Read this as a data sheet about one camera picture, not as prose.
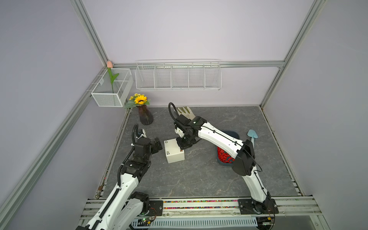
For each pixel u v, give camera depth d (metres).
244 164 0.50
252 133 1.02
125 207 0.57
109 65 0.89
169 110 0.68
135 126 0.62
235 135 0.96
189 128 0.59
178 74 1.00
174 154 0.83
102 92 0.78
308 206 0.76
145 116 1.11
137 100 0.91
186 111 1.16
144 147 0.58
